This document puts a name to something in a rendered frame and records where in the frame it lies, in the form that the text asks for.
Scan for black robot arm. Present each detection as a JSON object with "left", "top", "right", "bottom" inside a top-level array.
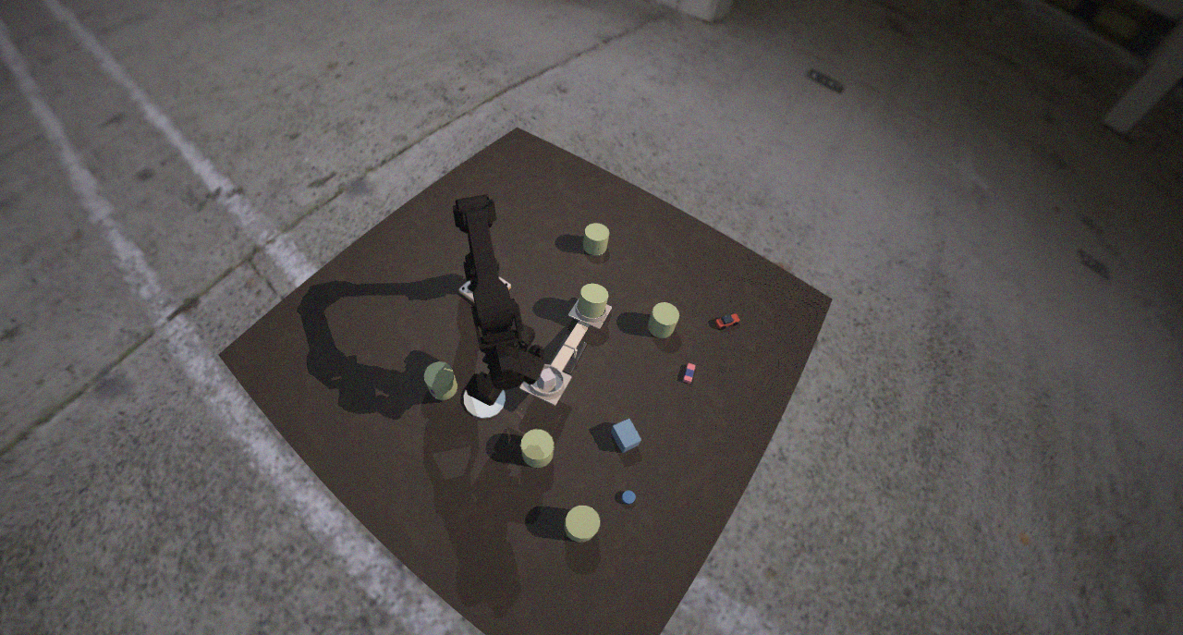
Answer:
[{"left": 453, "top": 194, "right": 545, "bottom": 390}]

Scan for white round dish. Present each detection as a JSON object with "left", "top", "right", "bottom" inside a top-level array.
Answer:
[{"left": 464, "top": 390, "right": 506, "bottom": 419}]

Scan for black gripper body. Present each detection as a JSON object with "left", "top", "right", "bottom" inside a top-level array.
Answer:
[{"left": 465, "top": 324, "right": 535, "bottom": 406}]

